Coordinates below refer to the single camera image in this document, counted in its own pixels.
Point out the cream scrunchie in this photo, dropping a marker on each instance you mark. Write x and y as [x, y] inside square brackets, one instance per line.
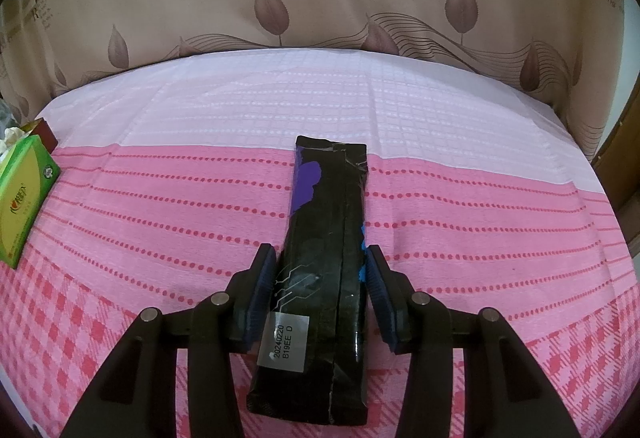
[10, 140]

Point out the brown wooden furniture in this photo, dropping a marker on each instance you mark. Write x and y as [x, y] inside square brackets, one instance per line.
[625, 167]

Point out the green tissue box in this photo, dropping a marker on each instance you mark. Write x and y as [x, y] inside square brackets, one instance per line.
[25, 198]

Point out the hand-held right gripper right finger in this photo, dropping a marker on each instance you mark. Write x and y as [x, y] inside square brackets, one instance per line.
[382, 298]

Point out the gold and red tin box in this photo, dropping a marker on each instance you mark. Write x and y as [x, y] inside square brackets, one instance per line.
[42, 130]

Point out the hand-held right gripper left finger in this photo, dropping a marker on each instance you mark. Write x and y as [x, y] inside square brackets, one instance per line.
[260, 298]

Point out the black packet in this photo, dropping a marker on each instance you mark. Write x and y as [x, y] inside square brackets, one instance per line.
[320, 243]

